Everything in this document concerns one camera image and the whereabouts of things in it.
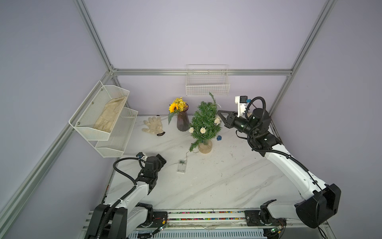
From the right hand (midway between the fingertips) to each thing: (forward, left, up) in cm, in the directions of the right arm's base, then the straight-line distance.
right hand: (218, 114), depth 70 cm
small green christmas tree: (+1, +5, -9) cm, 10 cm away
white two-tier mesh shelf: (+1, +62, -24) cm, 67 cm away
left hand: (-7, +36, -32) cm, 49 cm away
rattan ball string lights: (-1, +7, -10) cm, 12 cm away
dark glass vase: (+19, +20, -28) cm, 39 cm away
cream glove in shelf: (+3, +58, -6) cm, 59 cm away
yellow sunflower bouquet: (+21, +21, -13) cm, 32 cm away
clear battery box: (-8, +20, -37) cm, 43 cm away
